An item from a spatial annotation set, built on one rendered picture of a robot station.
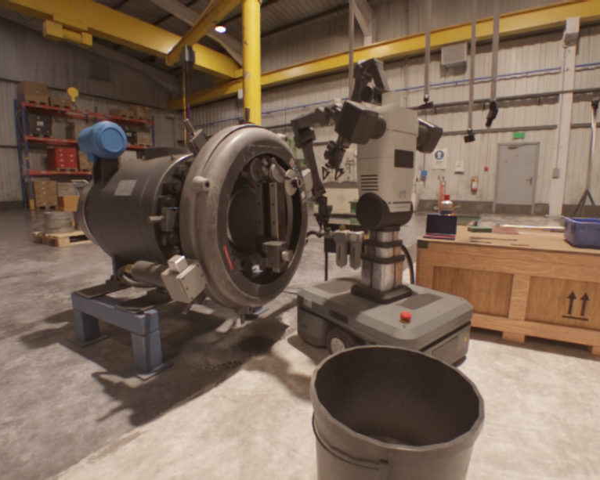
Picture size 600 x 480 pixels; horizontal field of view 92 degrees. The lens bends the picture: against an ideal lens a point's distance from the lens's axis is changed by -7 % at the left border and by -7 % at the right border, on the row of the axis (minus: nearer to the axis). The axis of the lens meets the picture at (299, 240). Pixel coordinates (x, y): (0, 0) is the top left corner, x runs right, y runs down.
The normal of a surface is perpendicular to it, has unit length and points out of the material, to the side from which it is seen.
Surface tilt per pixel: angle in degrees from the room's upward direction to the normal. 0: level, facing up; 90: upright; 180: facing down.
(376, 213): 90
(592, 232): 90
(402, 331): 41
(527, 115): 90
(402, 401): 87
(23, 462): 0
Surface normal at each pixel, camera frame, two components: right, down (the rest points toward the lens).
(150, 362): 0.88, 0.07
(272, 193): -0.48, 0.18
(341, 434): -0.73, 0.11
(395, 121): 0.60, 0.13
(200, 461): 0.00, -0.99
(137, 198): -0.46, -0.17
